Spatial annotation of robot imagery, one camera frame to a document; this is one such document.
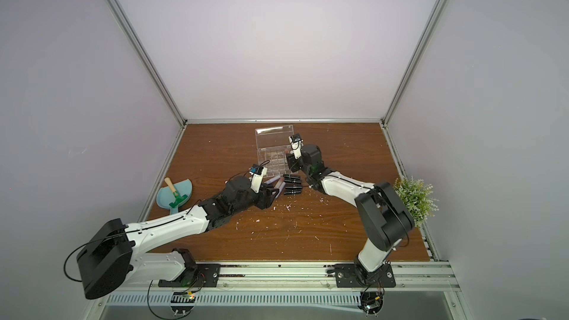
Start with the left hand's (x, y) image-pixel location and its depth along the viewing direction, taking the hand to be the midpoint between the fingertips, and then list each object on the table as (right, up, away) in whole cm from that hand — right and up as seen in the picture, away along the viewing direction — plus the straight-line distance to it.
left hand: (276, 188), depth 80 cm
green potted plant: (+49, -1, -7) cm, 49 cm away
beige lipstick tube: (+1, -3, +14) cm, 14 cm away
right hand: (+7, +15, +9) cm, 19 cm away
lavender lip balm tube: (-3, 0, +15) cm, 15 cm away
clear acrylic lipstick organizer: (-3, +15, +18) cm, 24 cm away
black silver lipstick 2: (+6, -4, +12) cm, 14 cm away
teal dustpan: (-49, -6, +13) cm, 51 cm away
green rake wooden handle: (-42, -6, +11) cm, 44 cm away
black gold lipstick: (+6, +1, +17) cm, 18 cm away
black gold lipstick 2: (+6, 0, +15) cm, 16 cm away
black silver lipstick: (+7, -2, +13) cm, 14 cm away
